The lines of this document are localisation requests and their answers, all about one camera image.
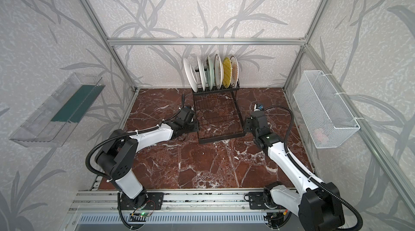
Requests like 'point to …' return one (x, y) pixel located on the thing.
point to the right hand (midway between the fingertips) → (250, 117)
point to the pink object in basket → (321, 136)
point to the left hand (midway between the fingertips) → (199, 124)
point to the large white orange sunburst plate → (219, 72)
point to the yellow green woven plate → (227, 72)
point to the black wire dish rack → (218, 117)
